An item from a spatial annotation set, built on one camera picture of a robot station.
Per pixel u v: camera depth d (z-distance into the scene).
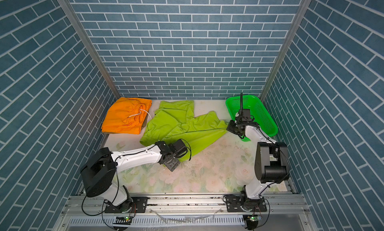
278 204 0.76
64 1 0.71
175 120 1.04
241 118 0.75
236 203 0.74
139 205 0.74
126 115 1.03
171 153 0.63
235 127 0.84
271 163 0.47
